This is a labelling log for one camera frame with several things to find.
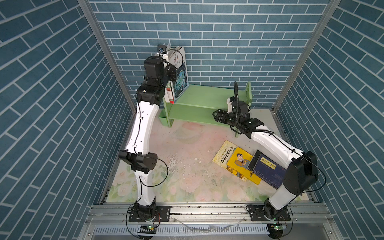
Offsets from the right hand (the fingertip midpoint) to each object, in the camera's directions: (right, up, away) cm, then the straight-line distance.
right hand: (216, 112), depth 84 cm
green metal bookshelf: (-12, +6, +5) cm, 14 cm away
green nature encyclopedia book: (-27, +10, -1) cm, 29 cm away
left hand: (-24, +23, -14) cm, 36 cm away
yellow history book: (+5, -27, +10) cm, 30 cm away
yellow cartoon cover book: (+14, -31, +5) cm, 34 cm away
